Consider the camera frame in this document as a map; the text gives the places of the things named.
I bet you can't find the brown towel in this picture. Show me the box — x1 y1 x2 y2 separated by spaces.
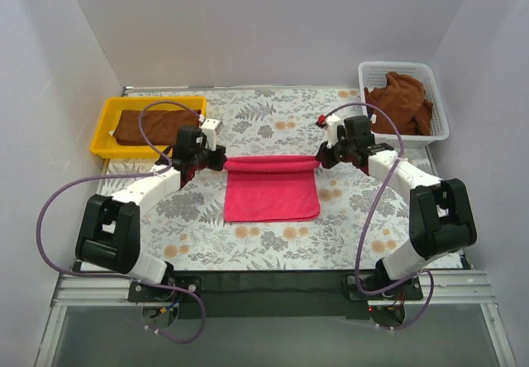
113 110 199 146
364 71 433 136

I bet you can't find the pink towel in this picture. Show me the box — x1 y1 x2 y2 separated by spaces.
224 155 321 223

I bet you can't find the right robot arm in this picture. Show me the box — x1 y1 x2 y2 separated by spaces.
316 115 477 296

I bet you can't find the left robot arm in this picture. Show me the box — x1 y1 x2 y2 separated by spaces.
75 119 226 284

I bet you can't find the white plastic basket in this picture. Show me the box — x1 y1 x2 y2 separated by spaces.
358 61 450 148

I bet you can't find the floral table mat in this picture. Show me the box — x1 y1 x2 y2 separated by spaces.
141 88 408 270

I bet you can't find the yellow plastic tray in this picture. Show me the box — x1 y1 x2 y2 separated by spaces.
90 96 207 160

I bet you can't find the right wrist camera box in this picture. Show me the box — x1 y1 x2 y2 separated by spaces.
316 114 344 149

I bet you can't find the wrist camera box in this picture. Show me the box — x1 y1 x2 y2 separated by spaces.
199 115 222 152
316 114 344 149

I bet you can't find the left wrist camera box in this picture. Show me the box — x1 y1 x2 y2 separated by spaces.
199 115 222 152

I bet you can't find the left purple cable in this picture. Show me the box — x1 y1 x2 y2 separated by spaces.
36 100 207 343

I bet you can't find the purple cable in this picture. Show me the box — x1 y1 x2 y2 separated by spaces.
317 102 435 331
36 100 207 343

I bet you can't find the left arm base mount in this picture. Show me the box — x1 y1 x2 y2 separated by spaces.
126 274 202 303

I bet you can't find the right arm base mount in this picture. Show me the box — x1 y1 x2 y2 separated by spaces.
341 274 424 303

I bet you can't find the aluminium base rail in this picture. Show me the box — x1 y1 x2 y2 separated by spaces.
36 269 517 366

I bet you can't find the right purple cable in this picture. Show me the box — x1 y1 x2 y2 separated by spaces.
317 102 435 331

